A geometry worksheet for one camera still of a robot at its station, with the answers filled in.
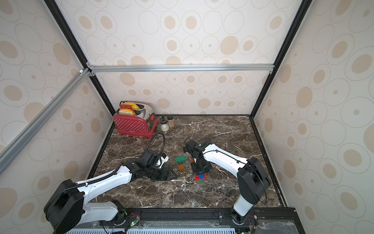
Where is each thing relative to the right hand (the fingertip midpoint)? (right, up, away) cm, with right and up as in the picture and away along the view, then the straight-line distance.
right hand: (198, 176), depth 82 cm
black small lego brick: (-8, +13, +18) cm, 24 cm away
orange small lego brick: (-3, +10, -6) cm, 12 cm away
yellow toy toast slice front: (-47, +38, +13) cm, 62 cm away
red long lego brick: (-1, -1, -1) cm, 1 cm away
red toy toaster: (-36, +30, +13) cm, 49 cm away
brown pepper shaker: (-19, +32, +26) cm, 45 cm away
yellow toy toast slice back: (-42, +41, +16) cm, 61 cm away
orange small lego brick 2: (-10, +3, +8) cm, 13 cm away
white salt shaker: (-23, +30, +23) cm, 44 cm away
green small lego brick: (+2, -4, +3) cm, 5 cm away
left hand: (-13, 0, -4) cm, 14 cm away
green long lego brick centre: (-11, +7, +13) cm, 18 cm away
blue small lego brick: (+2, 0, -1) cm, 2 cm away
